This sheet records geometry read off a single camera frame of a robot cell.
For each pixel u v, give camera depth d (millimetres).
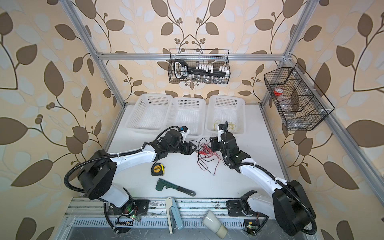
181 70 845
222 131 740
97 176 443
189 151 767
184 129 787
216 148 753
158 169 845
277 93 818
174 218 692
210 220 680
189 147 769
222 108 1170
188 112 1158
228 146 632
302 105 732
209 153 900
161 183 818
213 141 741
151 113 1155
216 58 911
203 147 889
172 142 682
